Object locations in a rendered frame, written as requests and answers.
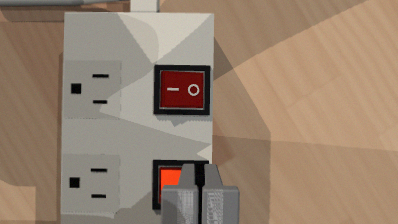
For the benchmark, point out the grey power strip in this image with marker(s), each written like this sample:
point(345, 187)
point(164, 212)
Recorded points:
point(137, 104)

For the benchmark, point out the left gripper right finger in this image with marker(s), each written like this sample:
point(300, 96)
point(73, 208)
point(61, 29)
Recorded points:
point(218, 204)

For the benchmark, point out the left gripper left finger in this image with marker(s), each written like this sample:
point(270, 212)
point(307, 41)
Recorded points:
point(180, 204)

